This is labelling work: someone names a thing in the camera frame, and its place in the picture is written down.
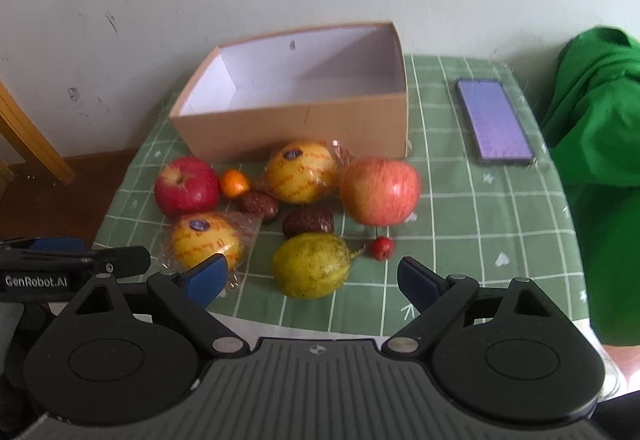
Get dried red date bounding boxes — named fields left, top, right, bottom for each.
left=282, top=207, right=334, bottom=239
left=235, top=190, right=280, bottom=223

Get wrapped yellow fruit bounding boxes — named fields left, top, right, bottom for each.
left=256, top=140, right=355, bottom=205
left=158, top=212, right=262, bottom=290

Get wrapped yellow fruit lower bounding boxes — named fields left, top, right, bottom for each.
left=158, top=212, right=262, bottom=290

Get smartphone in clear case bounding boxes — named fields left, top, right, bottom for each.
left=456, top=78, right=535, bottom=164

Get green checkered tablecloth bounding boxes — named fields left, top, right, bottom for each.
left=92, top=54, right=592, bottom=338

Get dark red apple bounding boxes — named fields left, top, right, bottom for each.
left=154, top=156, right=220, bottom=218

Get yellow-green pear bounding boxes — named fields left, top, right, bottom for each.
left=271, top=232, right=366, bottom=301

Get cardboard box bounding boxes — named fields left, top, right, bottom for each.
left=168, top=22, right=409, bottom=163

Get green cloth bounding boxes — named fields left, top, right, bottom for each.
left=540, top=26, right=639, bottom=346

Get wrapped yellow fruit upper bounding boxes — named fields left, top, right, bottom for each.
left=256, top=140, right=355, bottom=205

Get large pink-red apple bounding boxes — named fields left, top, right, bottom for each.
left=338, top=156, right=421, bottom=227

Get small orange mandarin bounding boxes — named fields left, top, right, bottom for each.
left=219, top=168, right=252, bottom=199

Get small red hawthorn berry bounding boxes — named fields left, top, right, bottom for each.
left=368, top=237, right=395, bottom=261

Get wooden furniture leg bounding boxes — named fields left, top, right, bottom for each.
left=0, top=84, right=75, bottom=185

